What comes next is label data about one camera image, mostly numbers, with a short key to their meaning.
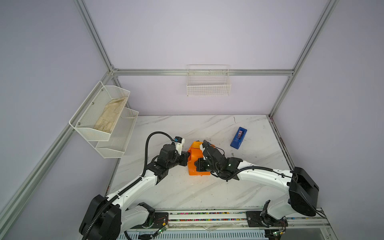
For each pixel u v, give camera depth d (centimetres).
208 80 96
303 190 42
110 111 82
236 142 98
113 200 42
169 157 64
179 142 73
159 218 74
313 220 75
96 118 78
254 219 73
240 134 101
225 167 59
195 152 80
